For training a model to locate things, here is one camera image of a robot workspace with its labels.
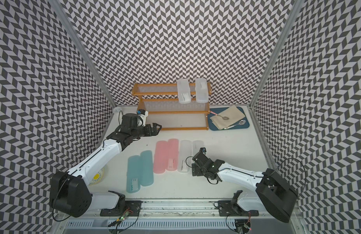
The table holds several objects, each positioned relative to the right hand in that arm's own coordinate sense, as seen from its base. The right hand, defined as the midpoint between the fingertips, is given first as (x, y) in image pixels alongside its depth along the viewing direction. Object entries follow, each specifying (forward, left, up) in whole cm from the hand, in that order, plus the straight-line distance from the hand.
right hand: (201, 170), depth 85 cm
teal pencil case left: (-3, +39, +1) cm, 39 cm away
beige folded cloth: (+40, -24, +1) cm, 46 cm away
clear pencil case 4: (+39, -1, +29) cm, 48 cm away
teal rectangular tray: (+32, -10, -1) cm, 34 cm away
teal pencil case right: (+2, +33, -2) cm, 34 cm away
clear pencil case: (+9, +10, -1) cm, 14 cm away
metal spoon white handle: (+34, -31, +3) cm, 46 cm away
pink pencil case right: (+10, +17, 0) cm, 20 cm away
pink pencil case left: (+7, +25, +2) cm, 26 cm away
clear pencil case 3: (+37, +9, +30) cm, 48 cm away
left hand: (+18, +26, +18) cm, 37 cm away
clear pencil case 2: (+17, +2, 0) cm, 17 cm away
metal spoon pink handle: (+39, -20, +2) cm, 44 cm away
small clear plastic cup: (+45, +63, +5) cm, 77 cm away
